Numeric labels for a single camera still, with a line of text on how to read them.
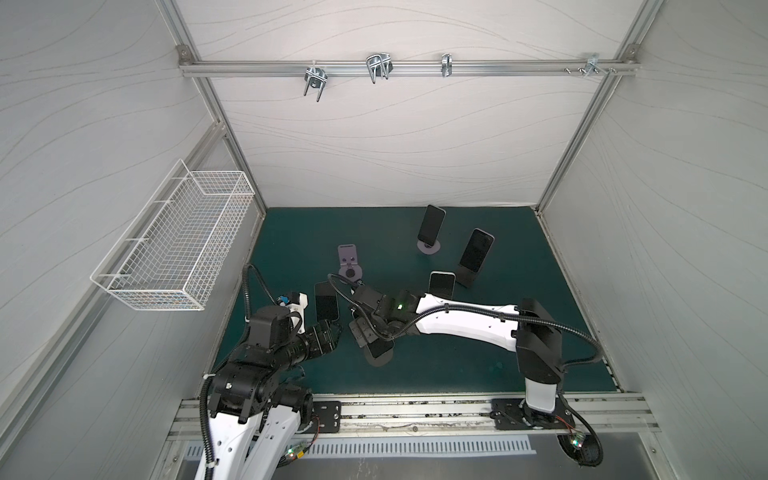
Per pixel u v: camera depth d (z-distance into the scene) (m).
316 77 0.79
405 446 0.70
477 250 1.07
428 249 1.07
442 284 0.84
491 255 0.92
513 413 0.74
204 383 0.45
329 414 0.74
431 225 0.99
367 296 0.60
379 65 0.77
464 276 1.05
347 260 0.98
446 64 0.78
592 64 0.76
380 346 0.80
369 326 0.59
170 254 0.69
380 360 0.83
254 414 0.44
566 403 0.76
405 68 0.78
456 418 0.75
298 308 0.62
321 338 0.60
